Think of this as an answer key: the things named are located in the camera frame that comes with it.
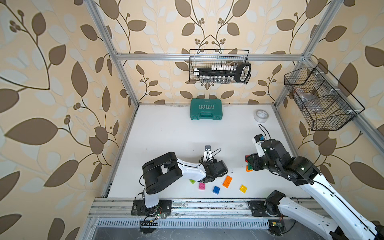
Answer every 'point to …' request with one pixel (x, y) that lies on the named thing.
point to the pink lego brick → (201, 186)
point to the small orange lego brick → (247, 170)
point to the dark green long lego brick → (249, 166)
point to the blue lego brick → (216, 189)
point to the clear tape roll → (261, 116)
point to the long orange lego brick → (227, 181)
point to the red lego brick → (246, 158)
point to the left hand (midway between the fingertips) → (208, 157)
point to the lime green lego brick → (192, 181)
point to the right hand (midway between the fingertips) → (249, 158)
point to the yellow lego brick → (243, 188)
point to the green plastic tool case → (206, 109)
